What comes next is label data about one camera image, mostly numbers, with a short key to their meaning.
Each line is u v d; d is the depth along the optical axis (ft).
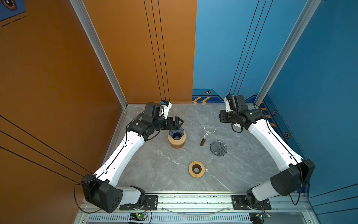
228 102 2.02
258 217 2.31
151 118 1.82
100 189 1.25
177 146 3.08
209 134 3.19
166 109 2.19
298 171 1.31
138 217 2.32
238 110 1.90
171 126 2.11
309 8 2.30
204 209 2.38
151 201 2.41
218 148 2.95
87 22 2.43
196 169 2.78
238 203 2.38
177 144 2.92
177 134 2.98
